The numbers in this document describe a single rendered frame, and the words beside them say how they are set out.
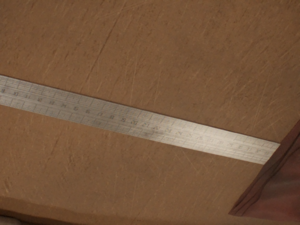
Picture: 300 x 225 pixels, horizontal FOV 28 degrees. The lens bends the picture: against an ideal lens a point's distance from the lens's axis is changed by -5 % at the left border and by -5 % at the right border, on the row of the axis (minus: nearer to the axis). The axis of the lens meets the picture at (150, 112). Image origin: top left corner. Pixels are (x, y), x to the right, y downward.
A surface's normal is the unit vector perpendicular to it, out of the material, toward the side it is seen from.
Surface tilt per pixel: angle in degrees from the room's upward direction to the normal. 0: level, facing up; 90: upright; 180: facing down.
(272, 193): 23
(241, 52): 0
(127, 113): 0
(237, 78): 0
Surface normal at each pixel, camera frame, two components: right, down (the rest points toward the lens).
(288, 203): 0.13, 0.72
